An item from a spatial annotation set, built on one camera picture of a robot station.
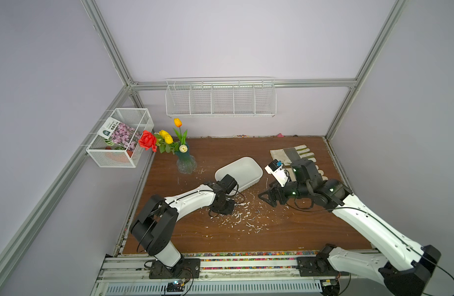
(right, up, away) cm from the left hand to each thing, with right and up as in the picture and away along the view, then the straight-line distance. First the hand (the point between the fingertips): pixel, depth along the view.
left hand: (227, 212), depth 85 cm
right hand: (+15, +14, -15) cm, 25 cm away
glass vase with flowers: (-23, +22, +13) cm, 35 cm away
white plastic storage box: (+10, +18, +16) cm, 26 cm away
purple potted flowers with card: (-43, +35, -12) cm, 57 cm away
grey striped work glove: (+37, +27, +27) cm, 53 cm away
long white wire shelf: (-4, +58, +13) cm, 60 cm away
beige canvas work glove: (+53, +14, +14) cm, 56 cm away
